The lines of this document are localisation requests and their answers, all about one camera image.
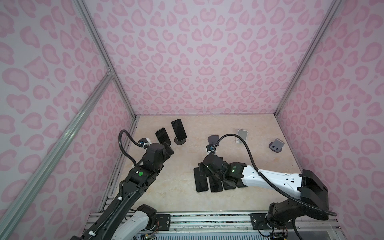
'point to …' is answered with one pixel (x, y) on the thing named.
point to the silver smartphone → (179, 130)
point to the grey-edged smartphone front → (228, 185)
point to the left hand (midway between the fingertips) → (164, 145)
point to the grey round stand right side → (276, 146)
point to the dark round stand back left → (180, 142)
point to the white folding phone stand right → (243, 134)
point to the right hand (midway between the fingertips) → (205, 163)
